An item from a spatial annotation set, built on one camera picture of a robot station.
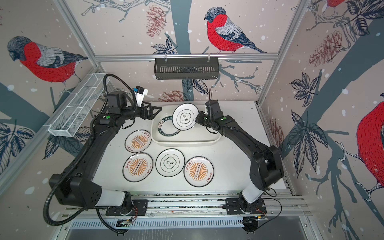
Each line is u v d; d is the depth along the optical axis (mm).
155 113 699
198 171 854
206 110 685
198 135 1014
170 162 893
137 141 983
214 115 646
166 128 1049
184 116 895
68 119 725
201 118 754
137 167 876
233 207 729
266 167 444
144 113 658
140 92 647
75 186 393
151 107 659
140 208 730
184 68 1065
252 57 928
